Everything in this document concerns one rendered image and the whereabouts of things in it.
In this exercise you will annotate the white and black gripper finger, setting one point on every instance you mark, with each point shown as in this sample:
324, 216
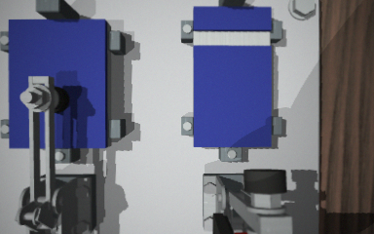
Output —
221, 224

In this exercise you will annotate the blue metal plate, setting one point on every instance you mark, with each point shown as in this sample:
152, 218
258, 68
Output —
76, 53

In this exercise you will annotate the blue rectangular block with white band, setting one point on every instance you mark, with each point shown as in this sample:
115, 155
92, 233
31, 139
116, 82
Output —
232, 77

